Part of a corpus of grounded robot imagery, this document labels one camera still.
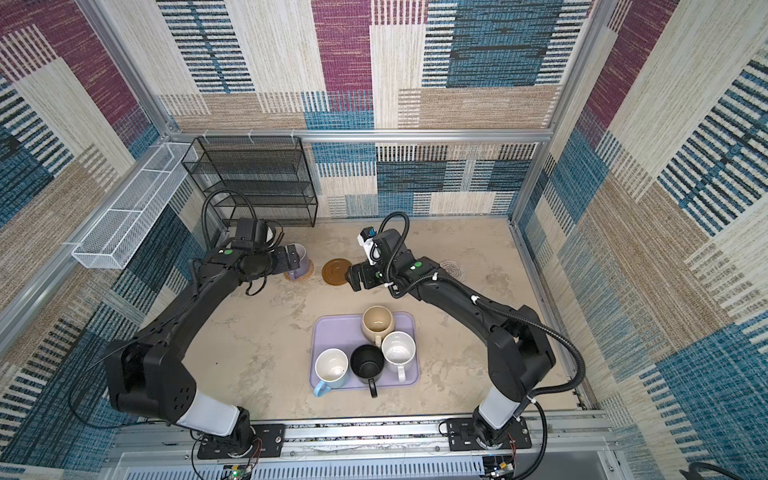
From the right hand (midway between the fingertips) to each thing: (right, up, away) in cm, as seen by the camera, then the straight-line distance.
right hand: (362, 275), depth 83 cm
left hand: (-22, +5, +2) cm, 22 cm away
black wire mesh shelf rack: (-41, +33, +25) cm, 58 cm away
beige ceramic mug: (+4, -14, +8) cm, 17 cm away
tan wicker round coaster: (-20, -1, +22) cm, 30 cm away
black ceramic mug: (+1, -24, 0) cm, 24 cm away
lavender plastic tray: (+13, -16, +10) cm, 23 cm away
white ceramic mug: (+10, -22, +3) cm, 24 cm away
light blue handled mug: (-9, -25, 0) cm, 27 cm away
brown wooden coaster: (-11, 0, +22) cm, 25 cm away
